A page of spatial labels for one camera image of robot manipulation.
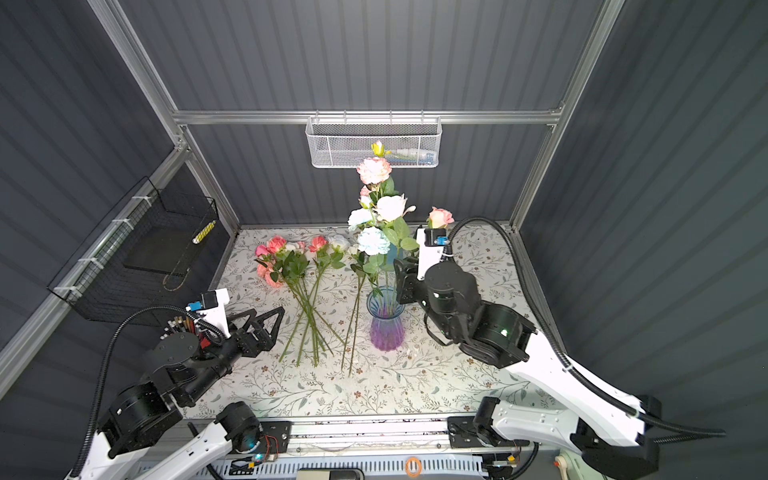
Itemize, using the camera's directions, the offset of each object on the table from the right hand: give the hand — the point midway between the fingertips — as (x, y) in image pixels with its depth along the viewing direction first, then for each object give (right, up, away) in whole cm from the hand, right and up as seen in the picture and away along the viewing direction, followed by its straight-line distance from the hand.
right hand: (401, 264), depth 60 cm
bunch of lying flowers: (-34, -2, +42) cm, 54 cm away
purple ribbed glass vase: (-3, -19, +27) cm, 33 cm away
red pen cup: (-57, -16, +17) cm, 61 cm away
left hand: (-27, -10, +2) cm, 29 cm away
